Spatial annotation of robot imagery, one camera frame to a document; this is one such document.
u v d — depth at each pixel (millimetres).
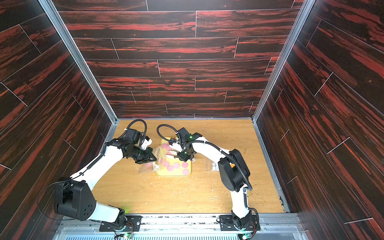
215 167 917
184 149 671
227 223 735
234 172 507
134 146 702
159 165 842
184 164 959
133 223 733
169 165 949
